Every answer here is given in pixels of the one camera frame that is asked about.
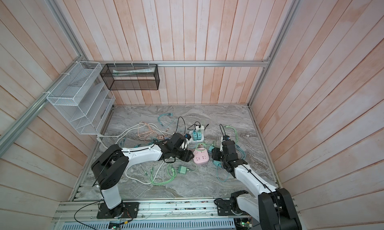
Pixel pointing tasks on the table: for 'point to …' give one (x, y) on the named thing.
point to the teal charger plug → (217, 163)
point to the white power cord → (99, 138)
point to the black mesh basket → (131, 76)
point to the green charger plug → (182, 169)
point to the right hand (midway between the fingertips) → (215, 150)
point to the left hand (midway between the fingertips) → (189, 157)
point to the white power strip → (197, 135)
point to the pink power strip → (200, 157)
